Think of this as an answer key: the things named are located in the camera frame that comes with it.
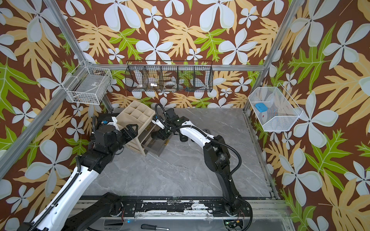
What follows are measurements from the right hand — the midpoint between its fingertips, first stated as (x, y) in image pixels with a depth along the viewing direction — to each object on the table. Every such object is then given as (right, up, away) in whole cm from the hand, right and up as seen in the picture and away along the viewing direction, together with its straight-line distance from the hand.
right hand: (159, 131), depth 91 cm
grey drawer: (-4, -10, +7) cm, 13 cm away
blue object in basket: (+63, +15, -5) cm, 65 cm away
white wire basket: (-42, +29, -5) cm, 52 cm away
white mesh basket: (+69, +14, -8) cm, 71 cm away
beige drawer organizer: (-12, +11, -9) cm, 19 cm away
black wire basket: (+6, +38, +6) cm, 39 cm away
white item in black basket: (-5, +32, +7) cm, 34 cm away
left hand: (-10, +4, -19) cm, 21 cm away
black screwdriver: (+1, -45, -22) cm, 51 cm away
